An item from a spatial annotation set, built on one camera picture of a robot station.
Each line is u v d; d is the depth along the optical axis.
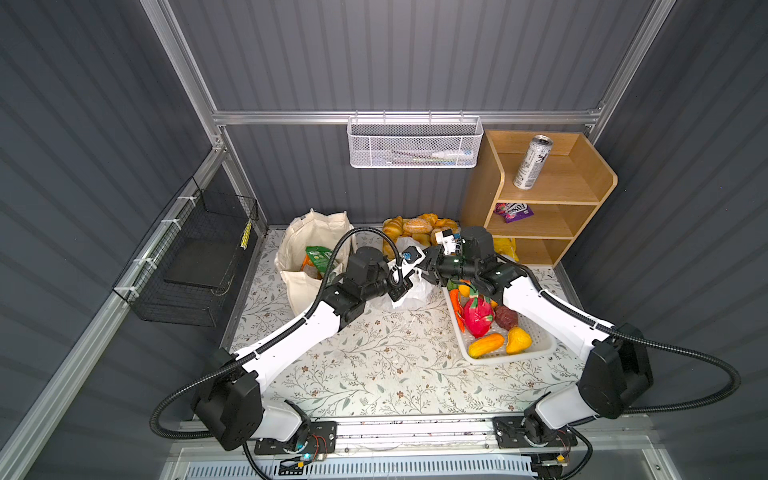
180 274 0.70
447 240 0.75
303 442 0.72
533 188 0.87
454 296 0.94
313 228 0.95
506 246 1.09
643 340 0.41
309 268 0.98
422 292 0.81
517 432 0.74
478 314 0.85
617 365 0.42
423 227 1.12
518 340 0.83
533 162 0.79
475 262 0.62
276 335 0.47
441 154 0.91
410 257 0.63
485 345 0.84
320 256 0.99
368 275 0.59
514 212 0.99
